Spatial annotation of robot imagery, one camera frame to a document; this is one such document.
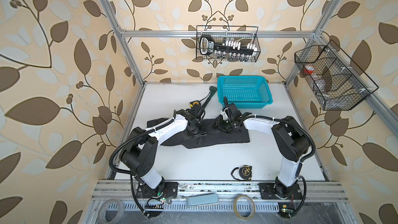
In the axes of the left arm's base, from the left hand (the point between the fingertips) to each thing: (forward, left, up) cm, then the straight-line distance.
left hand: (206, 133), depth 86 cm
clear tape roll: (-35, +45, -4) cm, 57 cm away
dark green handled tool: (+39, -4, -6) cm, 40 cm away
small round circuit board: (-34, -37, -9) cm, 51 cm away
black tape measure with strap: (-18, -20, -5) cm, 28 cm away
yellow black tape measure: (+24, +11, -5) cm, 27 cm away
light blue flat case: (-31, +1, -4) cm, 31 cm away
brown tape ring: (-35, -21, -5) cm, 41 cm away
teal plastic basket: (+39, -30, -8) cm, 50 cm away
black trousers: (-2, +14, -6) cm, 15 cm away
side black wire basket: (+19, -63, +25) cm, 71 cm away
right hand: (+5, -5, -5) cm, 8 cm away
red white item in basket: (+25, -53, +26) cm, 65 cm away
